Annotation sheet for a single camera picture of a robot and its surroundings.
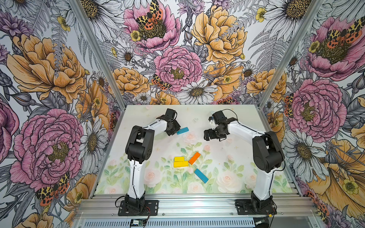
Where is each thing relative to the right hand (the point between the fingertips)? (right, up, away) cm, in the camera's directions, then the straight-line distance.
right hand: (211, 139), depth 96 cm
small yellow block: (-21, -12, -4) cm, 24 cm away
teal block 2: (-7, -20, -11) cm, 24 cm away
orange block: (-11, -12, -4) cm, 17 cm away
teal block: (-19, +5, +9) cm, 22 cm away
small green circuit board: (-40, -37, -26) cm, 60 cm away
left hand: (-22, +4, +8) cm, 24 cm away
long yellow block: (-20, -15, -6) cm, 25 cm away
